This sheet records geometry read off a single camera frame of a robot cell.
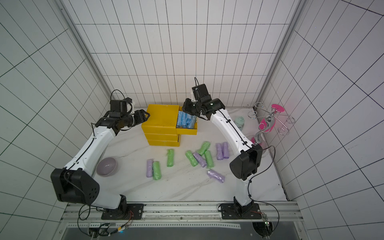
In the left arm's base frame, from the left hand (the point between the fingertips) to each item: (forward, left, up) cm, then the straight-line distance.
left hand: (145, 118), depth 83 cm
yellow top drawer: (-3, -23, -8) cm, 25 cm away
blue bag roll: (+3, -21, -5) cm, 22 cm away
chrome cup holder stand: (+1, -66, +5) cm, 66 cm away
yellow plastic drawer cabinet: (-5, -9, -3) cm, 10 cm away
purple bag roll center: (-14, -32, -21) cm, 41 cm away
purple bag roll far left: (-18, -1, -22) cm, 28 cm away
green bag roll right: (-17, -37, -21) cm, 46 cm away
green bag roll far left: (-22, -6, -22) cm, 31 cm away
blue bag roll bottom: (+1, -19, -4) cm, 20 cm away
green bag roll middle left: (-14, -13, -21) cm, 28 cm away
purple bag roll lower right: (-25, -41, -21) cm, 52 cm away
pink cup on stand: (-4, -67, +1) cm, 68 cm away
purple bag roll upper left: (-11, -44, -21) cm, 50 cm away
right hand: (+5, -22, +7) cm, 24 cm away
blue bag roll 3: (+2, -25, -2) cm, 25 cm away
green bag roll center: (-14, -27, -21) cm, 37 cm away
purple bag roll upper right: (-7, -48, -22) cm, 53 cm away
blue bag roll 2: (+2, -27, -6) cm, 28 cm away
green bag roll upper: (-6, -35, -21) cm, 41 cm away
